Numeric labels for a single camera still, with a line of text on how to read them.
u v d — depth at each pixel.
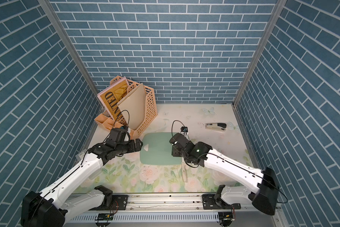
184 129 0.67
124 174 0.84
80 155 0.89
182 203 0.75
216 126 1.02
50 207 0.38
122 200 0.74
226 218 0.70
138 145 0.73
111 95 0.91
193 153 0.50
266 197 0.38
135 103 0.91
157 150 0.94
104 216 0.72
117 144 0.61
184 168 0.85
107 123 0.99
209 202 0.74
